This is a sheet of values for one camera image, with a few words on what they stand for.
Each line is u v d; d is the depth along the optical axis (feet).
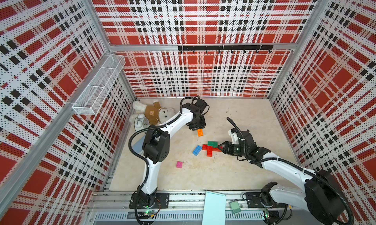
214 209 2.27
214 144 2.98
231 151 2.42
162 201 2.41
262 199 2.14
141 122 3.04
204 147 3.00
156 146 1.76
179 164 2.76
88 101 2.92
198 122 2.58
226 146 2.51
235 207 2.31
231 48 2.92
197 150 2.98
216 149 3.00
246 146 2.13
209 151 2.89
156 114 3.33
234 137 2.51
